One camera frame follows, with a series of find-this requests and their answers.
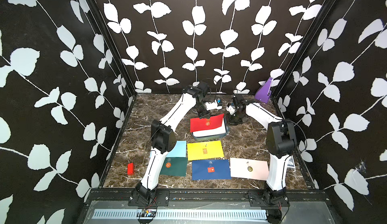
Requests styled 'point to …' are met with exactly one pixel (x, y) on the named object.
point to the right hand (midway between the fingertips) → (225, 121)
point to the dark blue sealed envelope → (210, 170)
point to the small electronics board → (148, 212)
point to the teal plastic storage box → (207, 138)
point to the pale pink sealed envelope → (247, 168)
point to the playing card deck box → (291, 162)
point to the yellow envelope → (203, 150)
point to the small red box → (130, 169)
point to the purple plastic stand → (263, 93)
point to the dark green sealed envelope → (175, 166)
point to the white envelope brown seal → (219, 130)
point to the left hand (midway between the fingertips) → (208, 112)
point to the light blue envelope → (179, 150)
